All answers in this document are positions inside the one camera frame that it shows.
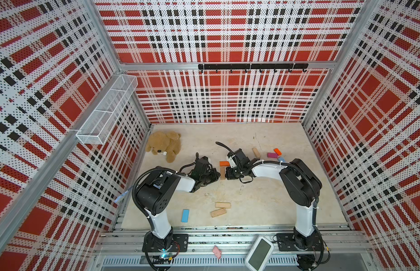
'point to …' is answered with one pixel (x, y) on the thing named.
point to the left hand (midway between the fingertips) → (222, 173)
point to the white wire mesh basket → (97, 127)
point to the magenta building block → (272, 155)
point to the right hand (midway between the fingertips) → (227, 175)
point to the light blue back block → (281, 158)
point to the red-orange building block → (278, 152)
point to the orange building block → (224, 164)
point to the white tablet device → (259, 254)
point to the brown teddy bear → (167, 143)
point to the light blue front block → (185, 215)
